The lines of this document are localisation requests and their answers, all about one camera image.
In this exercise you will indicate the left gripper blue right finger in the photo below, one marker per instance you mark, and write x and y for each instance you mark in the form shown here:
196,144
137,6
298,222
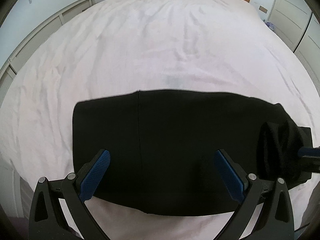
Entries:
275,220

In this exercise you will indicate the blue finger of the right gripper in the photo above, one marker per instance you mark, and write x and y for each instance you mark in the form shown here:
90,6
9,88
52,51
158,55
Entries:
309,159

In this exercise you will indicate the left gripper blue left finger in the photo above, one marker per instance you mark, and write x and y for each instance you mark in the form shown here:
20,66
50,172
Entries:
47,220

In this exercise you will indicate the black pants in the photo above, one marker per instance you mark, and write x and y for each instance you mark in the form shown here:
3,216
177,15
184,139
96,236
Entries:
162,145

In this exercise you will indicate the items on nightstand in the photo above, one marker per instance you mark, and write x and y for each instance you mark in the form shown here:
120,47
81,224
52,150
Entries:
269,25

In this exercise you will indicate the white louvered wardrobe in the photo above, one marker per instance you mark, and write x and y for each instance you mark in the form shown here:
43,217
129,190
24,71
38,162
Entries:
294,22

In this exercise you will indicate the white radiator cover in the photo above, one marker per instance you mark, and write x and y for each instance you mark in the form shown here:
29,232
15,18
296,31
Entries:
38,36

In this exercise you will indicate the wooden wall switch plate right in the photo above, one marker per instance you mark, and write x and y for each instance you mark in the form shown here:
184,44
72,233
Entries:
263,9

